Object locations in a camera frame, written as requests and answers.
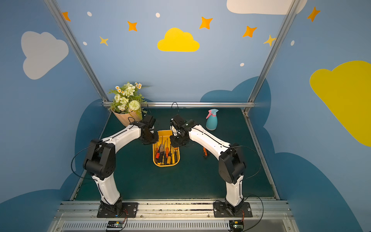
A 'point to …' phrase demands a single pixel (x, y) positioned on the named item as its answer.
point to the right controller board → (236, 225)
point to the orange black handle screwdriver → (205, 152)
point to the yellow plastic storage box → (164, 154)
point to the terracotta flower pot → (126, 119)
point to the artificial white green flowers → (127, 98)
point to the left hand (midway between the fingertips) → (156, 139)
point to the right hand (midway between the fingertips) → (176, 142)
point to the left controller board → (115, 225)
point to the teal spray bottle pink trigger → (211, 122)
